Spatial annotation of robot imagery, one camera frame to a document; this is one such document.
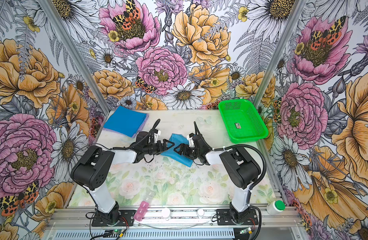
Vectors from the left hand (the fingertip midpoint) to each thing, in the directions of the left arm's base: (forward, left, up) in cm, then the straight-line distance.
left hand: (170, 149), depth 93 cm
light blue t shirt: (+10, -4, -4) cm, 11 cm away
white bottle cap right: (-34, -16, 0) cm, 38 cm away
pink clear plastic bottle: (-30, +12, -4) cm, 33 cm away
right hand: (-3, -5, -2) cm, 6 cm away
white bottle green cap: (-33, -50, +3) cm, 61 cm away
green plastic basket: (+27, -53, -6) cm, 60 cm away
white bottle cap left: (-34, 0, +1) cm, 34 cm away
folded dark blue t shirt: (+26, +35, -3) cm, 44 cm away
